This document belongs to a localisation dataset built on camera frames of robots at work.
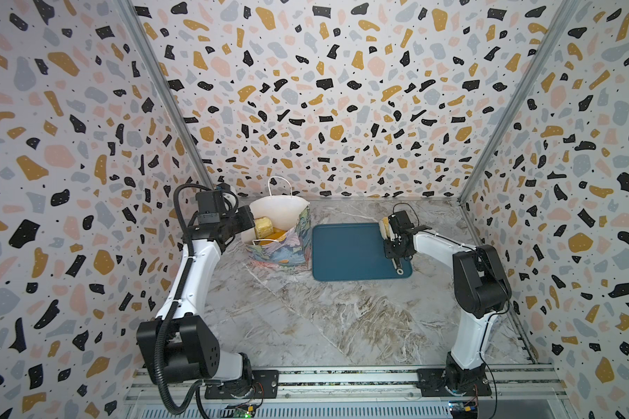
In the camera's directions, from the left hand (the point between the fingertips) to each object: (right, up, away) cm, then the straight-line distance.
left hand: (252, 209), depth 80 cm
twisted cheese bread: (+2, -6, +7) cm, 10 cm away
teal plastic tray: (+33, -16, +26) cm, 45 cm away
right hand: (+46, -13, +19) cm, 52 cm away
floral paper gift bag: (+12, -13, +5) cm, 19 cm away
